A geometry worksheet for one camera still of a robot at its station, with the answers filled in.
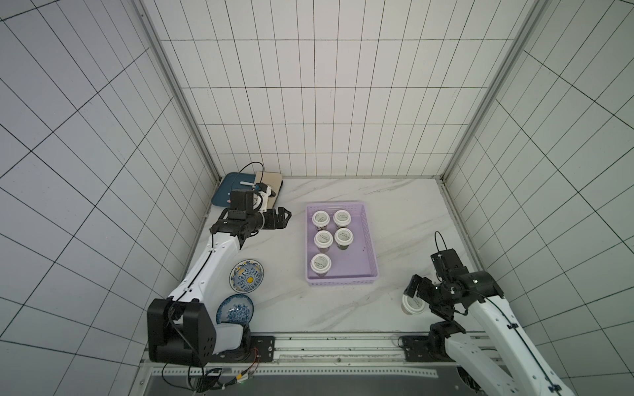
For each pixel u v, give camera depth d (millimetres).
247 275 874
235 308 786
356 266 909
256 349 717
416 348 729
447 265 591
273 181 1170
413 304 747
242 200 616
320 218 972
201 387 667
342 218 957
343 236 920
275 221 727
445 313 647
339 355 726
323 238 902
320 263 838
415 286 698
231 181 1180
